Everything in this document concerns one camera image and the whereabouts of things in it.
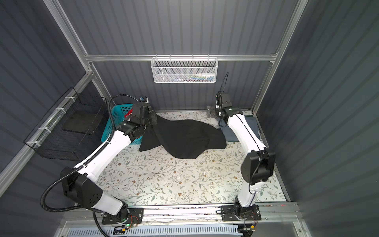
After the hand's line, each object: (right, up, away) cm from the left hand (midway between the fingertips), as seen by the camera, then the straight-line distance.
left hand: (150, 113), depth 80 cm
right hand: (+38, +1, +7) cm, 39 cm away
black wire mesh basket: (-38, -8, -6) cm, 39 cm away
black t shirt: (+16, -16, +22) cm, 32 cm away
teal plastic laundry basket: (-34, +3, +35) cm, 49 cm away
